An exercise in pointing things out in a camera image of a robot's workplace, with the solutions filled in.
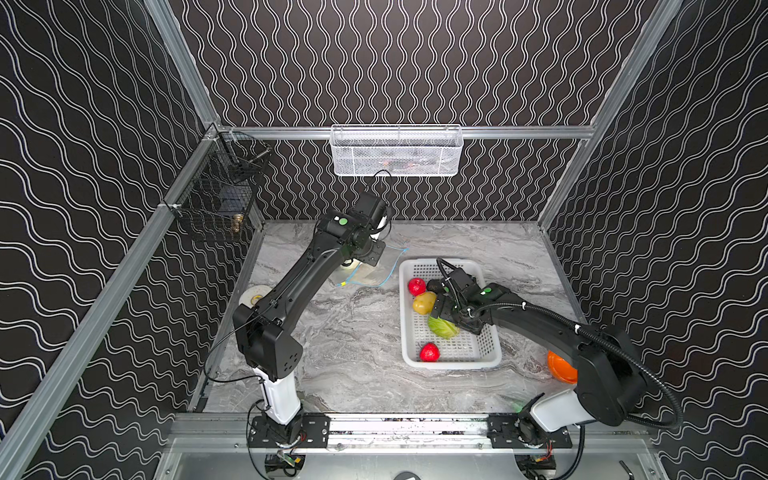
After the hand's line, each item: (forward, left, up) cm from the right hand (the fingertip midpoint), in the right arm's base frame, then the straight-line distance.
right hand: (447, 317), depth 87 cm
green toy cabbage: (-4, +2, +1) cm, 4 cm away
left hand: (+9, +20, +19) cm, 29 cm away
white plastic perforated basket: (-7, -6, -7) cm, 11 cm away
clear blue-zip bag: (+13, +23, +2) cm, 27 cm away
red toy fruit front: (-10, +6, -1) cm, 12 cm away
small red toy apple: (+12, +9, -2) cm, 15 cm away
